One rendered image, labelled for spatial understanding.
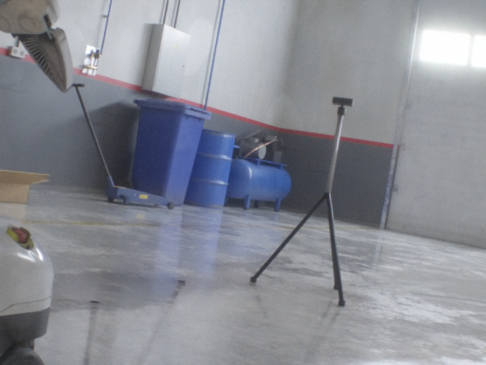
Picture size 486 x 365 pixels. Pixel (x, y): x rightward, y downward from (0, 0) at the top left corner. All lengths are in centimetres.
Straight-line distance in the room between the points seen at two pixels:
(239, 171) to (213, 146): 88
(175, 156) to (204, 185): 89
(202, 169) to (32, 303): 707
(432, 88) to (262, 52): 248
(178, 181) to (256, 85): 302
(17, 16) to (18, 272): 37
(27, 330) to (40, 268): 10
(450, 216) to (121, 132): 475
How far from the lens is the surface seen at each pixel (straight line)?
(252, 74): 1000
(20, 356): 115
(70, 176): 718
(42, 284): 110
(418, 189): 1016
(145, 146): 748
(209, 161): 811
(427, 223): 1011
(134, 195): 667
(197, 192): 812
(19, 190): 521
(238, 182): 887
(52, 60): 109
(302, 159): 1070
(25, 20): 102
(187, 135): 744
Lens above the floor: 51
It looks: 2 degrees down
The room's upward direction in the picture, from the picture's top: 10 degrees clockwise
